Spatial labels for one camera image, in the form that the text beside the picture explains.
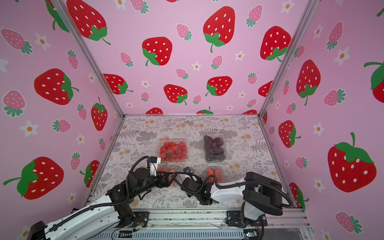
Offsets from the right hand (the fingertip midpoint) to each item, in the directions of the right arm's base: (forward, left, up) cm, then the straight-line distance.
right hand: (186, 185), depth 83 cm
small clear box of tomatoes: (+7, -16, +1) cm, 17 cm away
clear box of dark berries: (+23, -16, +5) cm, 29 cm away
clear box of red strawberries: (+20, +11, +4) cm, 23 cm away
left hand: (+1, +6, +12) cm, 14 cm away
